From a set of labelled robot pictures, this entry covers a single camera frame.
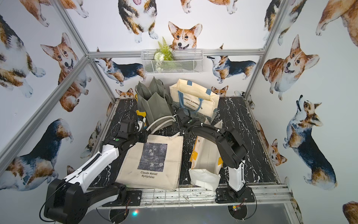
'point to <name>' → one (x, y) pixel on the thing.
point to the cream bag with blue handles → (194, 97)
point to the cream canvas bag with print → (155, 163)
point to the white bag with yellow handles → (206, 163)
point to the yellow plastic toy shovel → (138, 113)
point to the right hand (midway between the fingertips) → (173, 125)
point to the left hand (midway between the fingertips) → (150, 130)
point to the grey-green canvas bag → (154, 104)
